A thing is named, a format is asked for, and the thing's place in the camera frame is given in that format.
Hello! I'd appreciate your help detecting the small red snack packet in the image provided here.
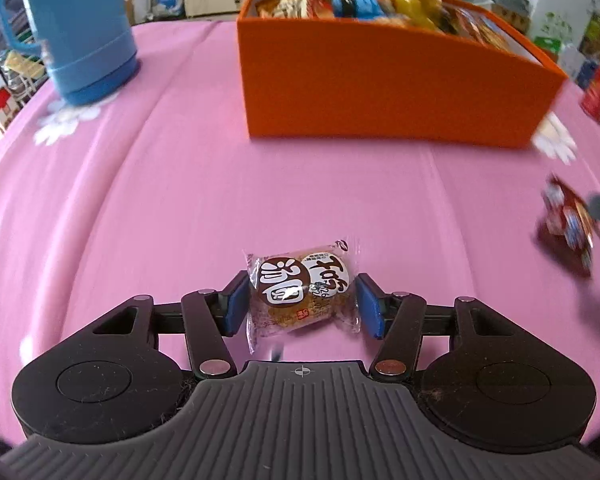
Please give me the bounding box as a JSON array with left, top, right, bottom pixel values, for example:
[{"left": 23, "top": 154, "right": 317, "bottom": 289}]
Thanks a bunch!
[{"left": 536, "top": 174, "right": 595, "bottom": 278}]

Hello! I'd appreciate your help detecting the brown round cake packet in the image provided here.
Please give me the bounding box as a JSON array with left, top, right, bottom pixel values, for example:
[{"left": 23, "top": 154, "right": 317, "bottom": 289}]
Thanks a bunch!
[{"left": 245, "top": 238, "right": 362, "bottom": 353}]

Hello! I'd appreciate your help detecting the red white snack bag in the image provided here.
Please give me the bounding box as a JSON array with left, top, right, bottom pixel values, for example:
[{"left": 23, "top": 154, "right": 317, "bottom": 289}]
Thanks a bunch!
[{"left": 256, "top": 0, "right": 335, "bottom": 20}]

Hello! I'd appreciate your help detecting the pink floral tablecloth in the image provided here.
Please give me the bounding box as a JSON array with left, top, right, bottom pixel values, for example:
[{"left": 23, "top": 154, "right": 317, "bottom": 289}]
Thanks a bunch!
[{"left": 0, "top": 22, "right": 600, "bottom": 442}]

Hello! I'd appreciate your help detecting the white mini fridge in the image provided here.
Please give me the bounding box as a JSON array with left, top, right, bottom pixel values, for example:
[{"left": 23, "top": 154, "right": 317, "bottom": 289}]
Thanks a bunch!
[{"left": 527, "top": 0, "right": 597, "bottom": 47}]

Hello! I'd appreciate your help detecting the orange nut snack bag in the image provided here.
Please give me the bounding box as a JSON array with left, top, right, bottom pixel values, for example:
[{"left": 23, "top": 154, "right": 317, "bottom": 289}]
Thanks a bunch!
[{"left": 441, "top": 6, "right": 509, "bottom": 52}]

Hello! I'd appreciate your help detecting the orange storage box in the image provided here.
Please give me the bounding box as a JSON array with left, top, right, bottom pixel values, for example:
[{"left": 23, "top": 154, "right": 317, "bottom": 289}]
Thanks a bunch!
[{"left": 237, "top": 0, "right": 566, "bottom": 148}]

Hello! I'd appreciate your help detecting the golden yellow snack bag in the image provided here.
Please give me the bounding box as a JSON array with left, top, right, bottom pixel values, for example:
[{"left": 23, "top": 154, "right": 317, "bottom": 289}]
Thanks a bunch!
[{"left": 392, "top": 0, "right": 443, "bottom": 30}]

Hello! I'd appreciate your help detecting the blue cookie packet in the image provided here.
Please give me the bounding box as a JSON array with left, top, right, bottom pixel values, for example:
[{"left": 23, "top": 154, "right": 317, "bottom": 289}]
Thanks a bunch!
[{"left": 332, "top": 0, "right": 387, "bottom": 21}]

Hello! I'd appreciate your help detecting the blue thermos jug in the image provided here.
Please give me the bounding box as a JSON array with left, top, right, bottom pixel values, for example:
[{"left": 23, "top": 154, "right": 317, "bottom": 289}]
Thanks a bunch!
[{"left": 0, "top": 0, "right": 138, "bottom": 106}]

